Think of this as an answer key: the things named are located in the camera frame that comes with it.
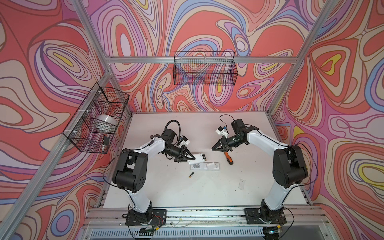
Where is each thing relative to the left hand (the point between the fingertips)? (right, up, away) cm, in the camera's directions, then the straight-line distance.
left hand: (194, 158), depth 81 cm
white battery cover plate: (+3, 0, +3) cm, 4 cm away
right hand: (+12, +3, +2) cm, 13 cm away
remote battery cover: (+10, -6, +8) cm, 14 cm away
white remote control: (+7, -6, +7) cm, 12 cm away
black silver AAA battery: (-2, -12, +6) cm, 13 cm away
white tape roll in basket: (-43, +19, -11) cm, 48 cm away
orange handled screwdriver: (+22, -2, +11) cm, 25 cm away
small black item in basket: (-43, +11, -9) cm, 46 cm away
